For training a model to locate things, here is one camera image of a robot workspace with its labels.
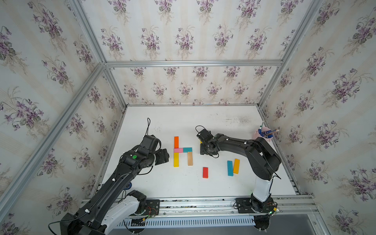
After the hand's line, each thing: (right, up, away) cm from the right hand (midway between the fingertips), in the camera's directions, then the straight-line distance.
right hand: (207, 151), depth 94 cm
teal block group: (-14, +1, -1) cm, 14 cm away
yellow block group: (-20, -4, -4) cm, 21 cm away
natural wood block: (-11, -4, -4) cm, 12 cm away
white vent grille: (-13, -31, -21) cm, 40 cm away
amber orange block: (+16, -7, -10) cm, 20 cm away
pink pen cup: (+32, +11, -1) cm, 34 cm away
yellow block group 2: (-5, +9, -15) cm, 18 cm away
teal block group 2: (+13, -9, -9) cm, 18 cm away
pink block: (-19, +1, -1) cm, 19 cm away
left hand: (-24, +1, -18) cm, 30 cm away
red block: (-2, -10, -9) cm, 14 cm away
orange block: (-20, +6, +3) cm, 21 cm away
